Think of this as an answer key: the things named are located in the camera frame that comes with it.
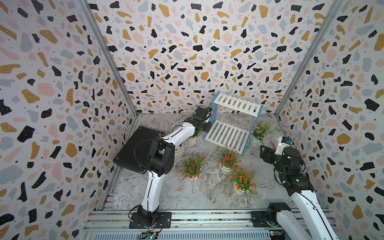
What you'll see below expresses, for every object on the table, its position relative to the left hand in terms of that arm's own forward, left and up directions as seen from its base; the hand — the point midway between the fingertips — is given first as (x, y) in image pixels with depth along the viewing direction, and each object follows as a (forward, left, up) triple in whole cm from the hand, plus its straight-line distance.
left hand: (209, 123), depth 98 cm
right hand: (-24, -29, +7) cm, 38 cm away
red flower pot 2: (-27, -9, +2) cm, 28 cm away
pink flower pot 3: (-8, -32, +2) cm, 32 cm away
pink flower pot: (-15, +19, -6) cm, 25 cm away
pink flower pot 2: (-7, +10, -9) cm, 15 cm away
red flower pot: (-31, +11, +1) cm, 33 cm away
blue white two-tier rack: (-3, -15, -13) cm, 20 cm away
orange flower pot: (-37, -15, +1) cm, 40 cm away
